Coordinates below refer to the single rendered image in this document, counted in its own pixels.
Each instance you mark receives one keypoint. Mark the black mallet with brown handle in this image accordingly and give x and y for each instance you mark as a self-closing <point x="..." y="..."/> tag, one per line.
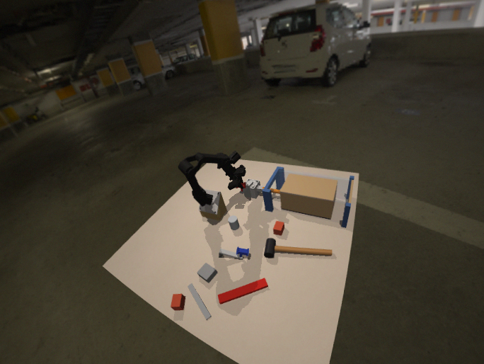
<point x="270" y="249"/>

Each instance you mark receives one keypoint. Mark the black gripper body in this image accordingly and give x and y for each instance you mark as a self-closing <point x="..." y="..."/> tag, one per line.
<point x="235" y="181"/>

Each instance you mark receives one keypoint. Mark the grey flat bar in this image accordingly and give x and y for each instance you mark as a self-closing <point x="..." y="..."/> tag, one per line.
<point x="199" y="301"/>

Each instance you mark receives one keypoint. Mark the grey cylinder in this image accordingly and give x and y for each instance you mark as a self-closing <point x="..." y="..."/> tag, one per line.
<point x="233" y="222"/>

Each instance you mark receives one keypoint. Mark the red flat bar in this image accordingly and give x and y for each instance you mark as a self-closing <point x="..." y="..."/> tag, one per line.
<point x="241" y="291"/>

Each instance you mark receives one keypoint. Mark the red cube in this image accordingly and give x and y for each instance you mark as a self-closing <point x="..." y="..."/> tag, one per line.
<point x="178" y="302"/>
<point x="278" y="228"/>

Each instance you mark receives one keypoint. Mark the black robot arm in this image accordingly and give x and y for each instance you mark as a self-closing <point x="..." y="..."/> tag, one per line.
<point x="222" y="160"/>

